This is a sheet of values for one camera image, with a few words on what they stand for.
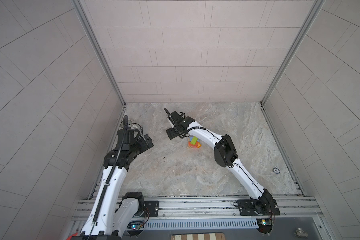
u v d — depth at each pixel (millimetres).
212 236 631
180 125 742
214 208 726
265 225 680
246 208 707
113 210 425
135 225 645
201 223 866
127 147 542
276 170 828
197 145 908
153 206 711
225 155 620
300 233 639
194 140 891
